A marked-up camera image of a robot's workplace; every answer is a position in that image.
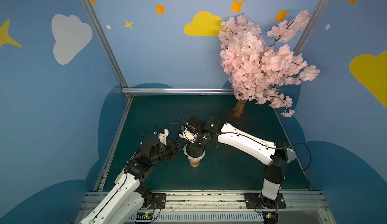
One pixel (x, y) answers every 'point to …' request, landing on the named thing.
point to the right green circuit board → (270, 218)
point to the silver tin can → (291, 155)
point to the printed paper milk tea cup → (194, 162)
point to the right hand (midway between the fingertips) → (196, 147)
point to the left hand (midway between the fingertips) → (186, 142)
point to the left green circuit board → (144, 216)
